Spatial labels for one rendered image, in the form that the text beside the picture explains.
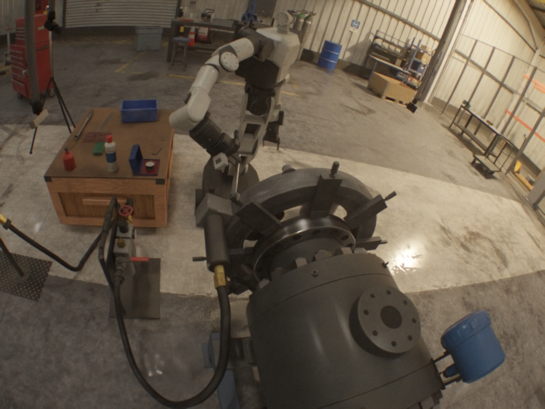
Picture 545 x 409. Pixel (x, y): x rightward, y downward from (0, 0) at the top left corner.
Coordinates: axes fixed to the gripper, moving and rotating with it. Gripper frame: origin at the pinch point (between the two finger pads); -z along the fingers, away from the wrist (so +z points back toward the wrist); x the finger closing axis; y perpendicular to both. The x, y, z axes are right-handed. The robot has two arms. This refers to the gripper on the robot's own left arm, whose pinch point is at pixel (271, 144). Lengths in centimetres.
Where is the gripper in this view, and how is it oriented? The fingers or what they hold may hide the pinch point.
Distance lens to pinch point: 193.5
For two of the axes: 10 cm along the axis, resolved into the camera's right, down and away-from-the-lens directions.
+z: 0.8, -7.4, -6.7
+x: 9.2, 3.2, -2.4
